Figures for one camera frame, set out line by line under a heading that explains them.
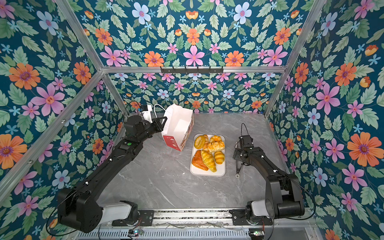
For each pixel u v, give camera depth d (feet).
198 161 2.90
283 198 1.39
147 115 2.23
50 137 2.02
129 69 3.06
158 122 2.21
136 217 2.33
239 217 2.40
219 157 3.01
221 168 2.98
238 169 2.94
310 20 2.36
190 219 2.46
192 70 3.05
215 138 3.32
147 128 2.10
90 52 2.75
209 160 2.83
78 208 1.30
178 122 3.32
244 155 2.10
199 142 3.20
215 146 2.99
